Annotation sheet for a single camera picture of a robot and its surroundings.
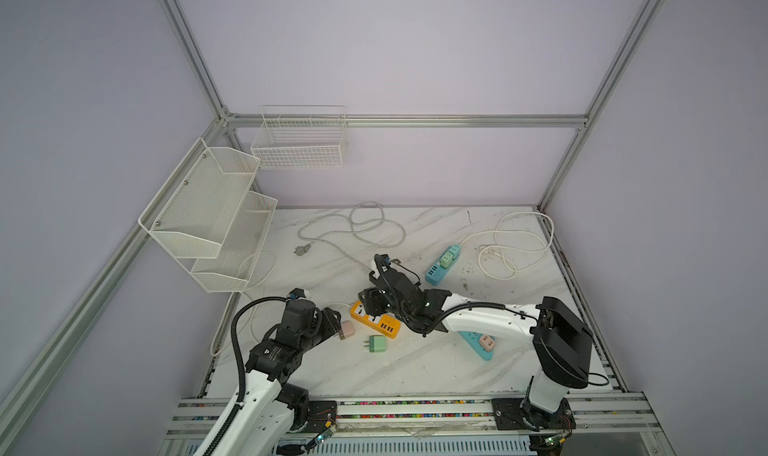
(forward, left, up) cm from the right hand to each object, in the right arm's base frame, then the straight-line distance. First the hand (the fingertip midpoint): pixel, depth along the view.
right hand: (362, 294), depth 80 cm
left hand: (-6, +8, -4) cm, 11 cm away
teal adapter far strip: (+21, -29, -7) cm, 36 cm away
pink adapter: (-5, +6, -13) cm, 15 cm away
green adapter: (-9, -4, -12) cm, 16 cm away
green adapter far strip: (+17, -25, -7) cm, 31 cm away
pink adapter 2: (-10, -34, -7) cm, 36 cm away
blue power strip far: (+15, -23, -12) cm, 30 cm away
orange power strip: (-4, -6, -11) cm, 13 cm away
